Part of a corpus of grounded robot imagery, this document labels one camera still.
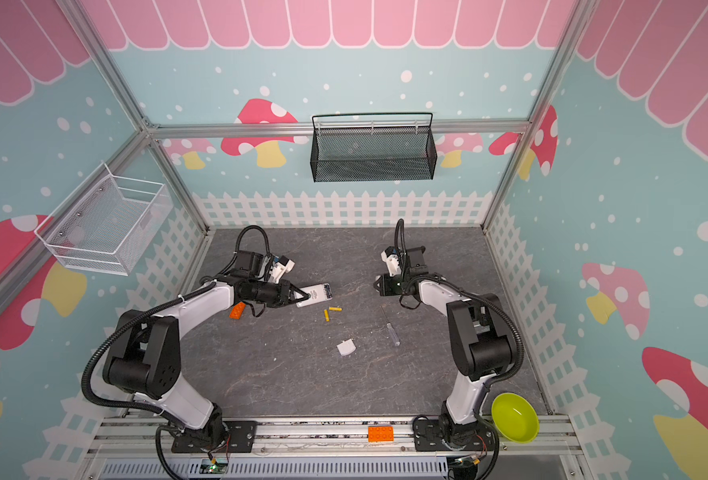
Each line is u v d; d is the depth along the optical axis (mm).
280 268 851
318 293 903
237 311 691
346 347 893
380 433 741
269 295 793
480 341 486
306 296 872
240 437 749
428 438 739
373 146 941
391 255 872
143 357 465
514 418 763
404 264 776
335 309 974
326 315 961
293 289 842
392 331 923
